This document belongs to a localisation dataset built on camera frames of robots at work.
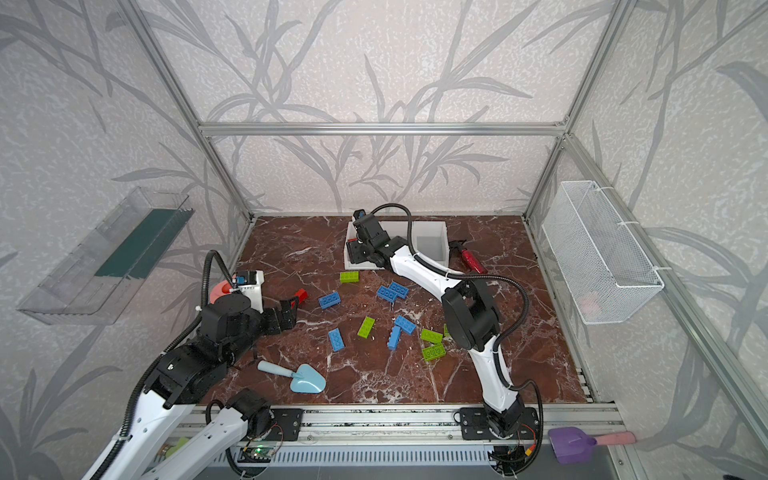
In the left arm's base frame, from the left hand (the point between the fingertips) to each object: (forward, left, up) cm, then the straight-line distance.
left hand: (289, 292), depth 71 cm
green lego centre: (+1, -16, -25) cm, 29 cm away
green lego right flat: (0, -41, -23) cm, 47 cm away
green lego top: (+19, -9, -24) cm, 32 cm away
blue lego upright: (-2, -25, -22) cm, 34 cm away
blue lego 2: (-2, -8, -24) cm, 26 cm away
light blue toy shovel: (-14, -1, -22) cm, 26 cm away
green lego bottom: (-7, -37, -23) cm, 44 cm away
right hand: (+25, -13, -9) cm, 30 cm away
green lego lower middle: (-1, -36, -24) cm, 43 cm away
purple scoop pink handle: (-29, -68, -21) cm, 76 cm away
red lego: (+12, +5, -23) cm, 27 cm away
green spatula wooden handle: (-31, +14, -3) cm, 34 cm away
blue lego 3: (+2, -28, -22) cm, 36 cm away
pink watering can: (+8, +26, -14) cm, 31 cm away
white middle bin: (+12, -27, +9) cm, 31 cm away
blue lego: (+9, -4, -22) cm, 25 cm away
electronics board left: (-31, +8, -25) cm, 40 cm away
